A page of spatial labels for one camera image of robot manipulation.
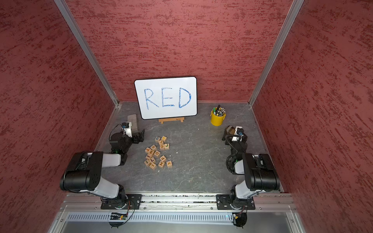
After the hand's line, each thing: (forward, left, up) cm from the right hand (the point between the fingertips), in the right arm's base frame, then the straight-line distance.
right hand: (231, 130), depth 90 cm
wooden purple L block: (-15, +50, -7) cm, 53 cm away
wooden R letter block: (-6, +51, -8) cm, 52 cm away
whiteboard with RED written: (+23, +42, +9) cm, 49 cm away
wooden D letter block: (-10, +48, -8) cm, 50 cm away
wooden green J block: (-6, +42, -8) cm, 43 cm away
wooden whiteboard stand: (+16, +48, -8) cm, 51 cm away
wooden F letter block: (-14, +44, -8) cm, 47 cm away
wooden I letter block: (-18, +49, -8) cm, 53 cm away
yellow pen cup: (+12, +7, 0) cm, 14 cm away
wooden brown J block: (-3, +47, -8) cm, 47 cm away
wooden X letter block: (-17, +40, -8) cm, 44 cm away
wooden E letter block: (-10, +52, -8) cm, 53 cm away
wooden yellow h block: (+1, +45, -9) cm, 46 cm away
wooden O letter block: (-6, +45, -8) cm, 46 cm away
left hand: (+3, +61, -2) cm, 61 cm away
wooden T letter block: (-8, +54, -7) cm, 55 cm away
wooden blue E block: (-1, +49, -7) cm, 50 cm away
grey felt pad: (+18, +70, -7) cm, 73 cm away
